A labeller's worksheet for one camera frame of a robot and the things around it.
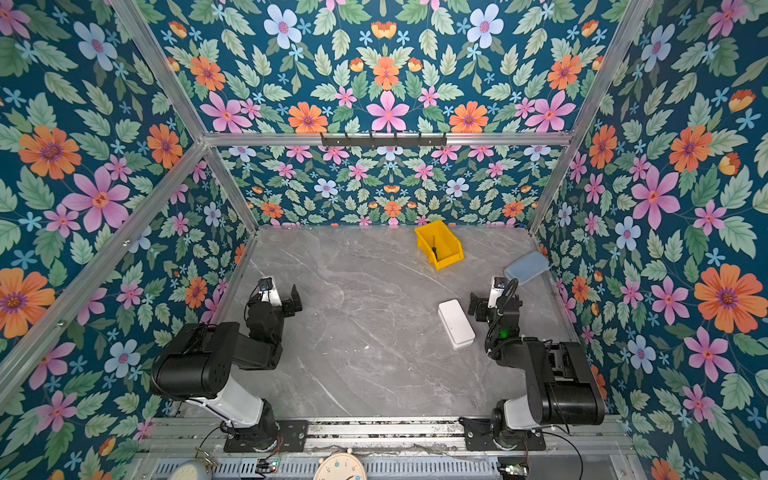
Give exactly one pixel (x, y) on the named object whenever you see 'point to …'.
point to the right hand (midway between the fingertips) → (489, 293)
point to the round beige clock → (340, 466)
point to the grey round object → (190, 470)
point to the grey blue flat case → (528, 267)
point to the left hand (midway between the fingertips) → (278, 280)
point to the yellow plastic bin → (449, 248)
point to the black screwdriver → (434, 250)
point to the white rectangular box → (458, 327)
